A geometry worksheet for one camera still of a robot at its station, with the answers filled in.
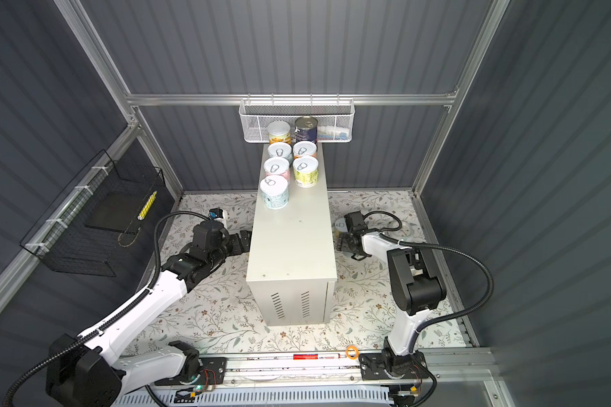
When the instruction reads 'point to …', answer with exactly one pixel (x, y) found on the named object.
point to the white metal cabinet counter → (291, 264)
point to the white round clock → (406, 232)
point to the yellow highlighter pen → (146, 208)
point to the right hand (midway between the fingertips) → (355, 245)
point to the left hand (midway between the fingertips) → (239, 234)
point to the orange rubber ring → (347, 352)
